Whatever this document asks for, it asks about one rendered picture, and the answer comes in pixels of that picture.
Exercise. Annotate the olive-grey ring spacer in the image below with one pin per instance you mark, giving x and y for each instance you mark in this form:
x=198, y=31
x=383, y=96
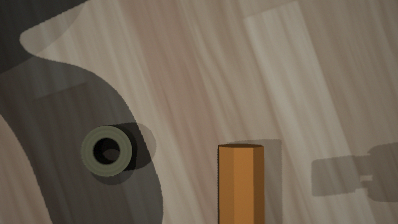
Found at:
x=96, y=162

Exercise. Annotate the orange-brown hexagonal handle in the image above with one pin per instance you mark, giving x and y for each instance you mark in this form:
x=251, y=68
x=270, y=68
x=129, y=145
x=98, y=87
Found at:
x=241, y=193

